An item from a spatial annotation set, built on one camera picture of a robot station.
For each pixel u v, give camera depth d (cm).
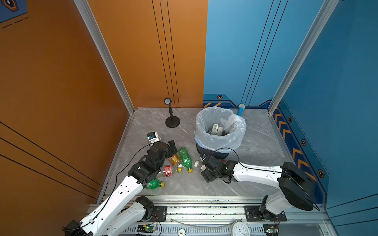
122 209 46
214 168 64
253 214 72
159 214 73
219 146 76
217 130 91
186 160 87
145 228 71
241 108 119
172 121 112
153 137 65
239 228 67
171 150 68
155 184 82
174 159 88
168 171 83
